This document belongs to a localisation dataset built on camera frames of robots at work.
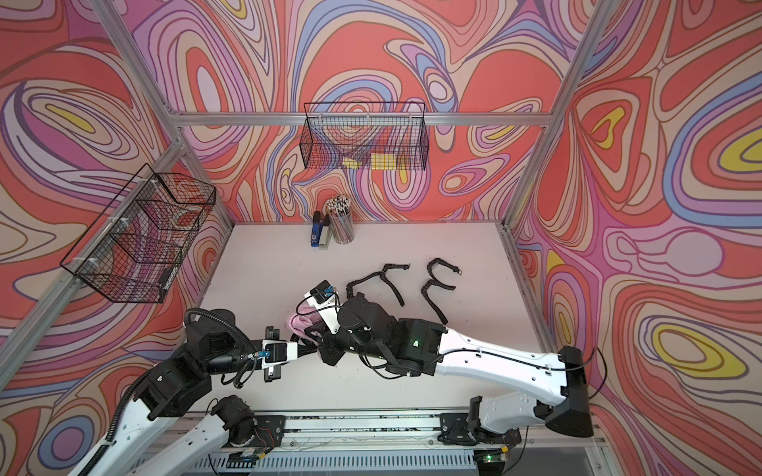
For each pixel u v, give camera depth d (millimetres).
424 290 974
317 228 1158
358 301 462
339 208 1009
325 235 1118
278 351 500
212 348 484
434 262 1040
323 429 751
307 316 582
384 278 1009
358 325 426
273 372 537
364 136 844
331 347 527
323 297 507
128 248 722
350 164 824
